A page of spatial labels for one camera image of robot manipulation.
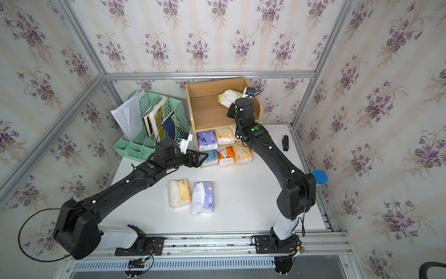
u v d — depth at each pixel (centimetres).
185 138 70
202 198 80
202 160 73
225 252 73
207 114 82
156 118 91
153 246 73
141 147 98
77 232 40
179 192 84
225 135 86
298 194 43
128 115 91
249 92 65
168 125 100
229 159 93
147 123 99
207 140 84
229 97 80
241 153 97
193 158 70
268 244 73
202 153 74
